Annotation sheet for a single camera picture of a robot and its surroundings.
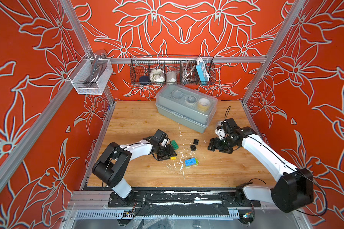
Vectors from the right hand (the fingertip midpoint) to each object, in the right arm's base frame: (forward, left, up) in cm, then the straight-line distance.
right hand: (210, 148), depth 80 cm
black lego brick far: (+10, +7, -10) cm, 16 cm away
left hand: (0, +21, -9) cm, 23 cm away
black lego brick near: (+5, +9, -10) cm, 14 cm away
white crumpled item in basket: (+42, +34, +21) cm, 58 cm away
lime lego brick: (-5, +7, -9) cm, 13 cm away
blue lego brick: (-6, +12, -7) cm, 14 cm away
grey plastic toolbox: (+25, +12, +8) cm, 29 cm away
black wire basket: (+52, +27, +18) cm, 61 cm away
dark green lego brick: (+8, +21, -10) cm, 24 cm away
